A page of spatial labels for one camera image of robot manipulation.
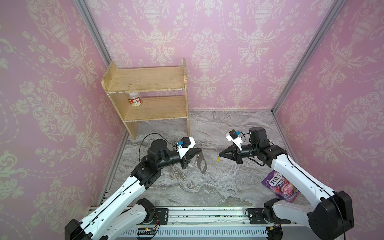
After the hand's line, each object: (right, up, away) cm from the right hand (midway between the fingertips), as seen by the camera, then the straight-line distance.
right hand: (221, 154), depth 72 cm
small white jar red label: (-50, +30, +19) cm, 61 cm away
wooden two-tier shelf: (-37, +39, +40) cm, 67 cm away
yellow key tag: (-2, -2, -1) cm, 3 cm away
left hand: (-11, +3, -7) cm, 13 cm away
